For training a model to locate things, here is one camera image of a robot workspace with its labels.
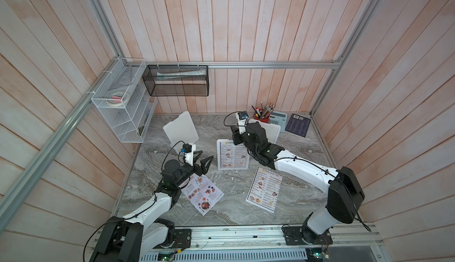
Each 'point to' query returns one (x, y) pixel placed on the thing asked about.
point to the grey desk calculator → (279, 118)
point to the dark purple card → (298, 125)
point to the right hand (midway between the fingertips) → (233, 125)
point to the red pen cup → (263, 114)
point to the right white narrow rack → (272, 130)
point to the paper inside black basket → (162, 76)
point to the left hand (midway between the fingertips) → (207, 156)
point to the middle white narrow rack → (230, 156)
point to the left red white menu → (204, 194)
